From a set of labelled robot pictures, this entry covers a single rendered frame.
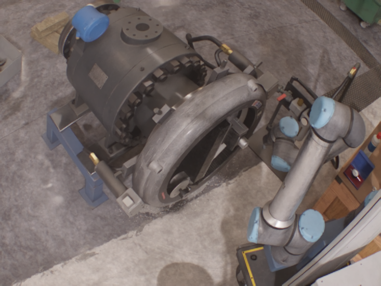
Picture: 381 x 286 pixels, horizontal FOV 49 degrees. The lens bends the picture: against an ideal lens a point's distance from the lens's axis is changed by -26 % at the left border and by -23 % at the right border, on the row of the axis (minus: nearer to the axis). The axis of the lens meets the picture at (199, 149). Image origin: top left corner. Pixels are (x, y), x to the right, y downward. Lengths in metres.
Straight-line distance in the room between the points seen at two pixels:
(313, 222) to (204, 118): 0.62
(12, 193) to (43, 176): 0.29
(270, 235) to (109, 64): 1.07
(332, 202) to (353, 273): 1.00
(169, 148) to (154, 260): 0.84
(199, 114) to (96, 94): 0.58
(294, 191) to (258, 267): 0.77
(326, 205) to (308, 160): 1.31
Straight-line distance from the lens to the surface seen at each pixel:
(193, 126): 2.06
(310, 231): 2.02
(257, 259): 2.52
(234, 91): 2.15
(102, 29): 2.35
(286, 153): 2.13
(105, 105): 2.37
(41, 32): 3.54
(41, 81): 3.38
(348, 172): 2.87
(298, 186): 1.80
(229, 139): 2.27
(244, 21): 4.22
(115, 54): 2.37
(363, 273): 2.14
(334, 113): 1.61
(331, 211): 3.03
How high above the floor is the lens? 2.48
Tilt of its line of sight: 52 degrees down
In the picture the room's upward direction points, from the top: 24 degrees clockwise
